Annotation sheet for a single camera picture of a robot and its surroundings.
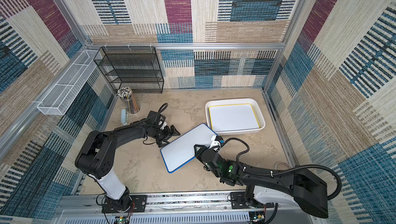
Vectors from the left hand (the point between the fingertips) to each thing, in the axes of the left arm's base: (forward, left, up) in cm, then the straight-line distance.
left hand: (176, 138), depth 92 cm
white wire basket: (+4, +50, +30) cm, 59 cm away
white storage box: (+27, -37, +1) cm, 46 cm away
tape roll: (-15, -55, -3) cm, 57 cm away
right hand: (-10, -11, +8) cm, 17 cm away
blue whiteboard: (-5, -3, -5) cm, 8 cm away
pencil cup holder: (+22, +30, +5) cm, 37 cm away
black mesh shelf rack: (+46, +29, +17) cm, 57 cm away
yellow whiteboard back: (+15, -33, -1) cm, 36 cm away
